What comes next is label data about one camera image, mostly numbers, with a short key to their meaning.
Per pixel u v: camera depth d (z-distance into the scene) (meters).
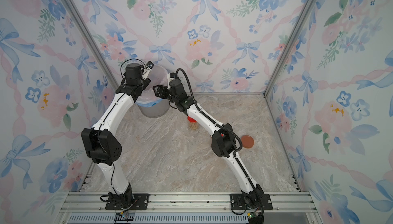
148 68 0.75
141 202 0.74
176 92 0.71
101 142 0.47
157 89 0.78
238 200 0.73
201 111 0.66
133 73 0.63
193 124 1.00
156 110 1.06
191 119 0.93
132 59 0.65
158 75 0.98
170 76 0.80
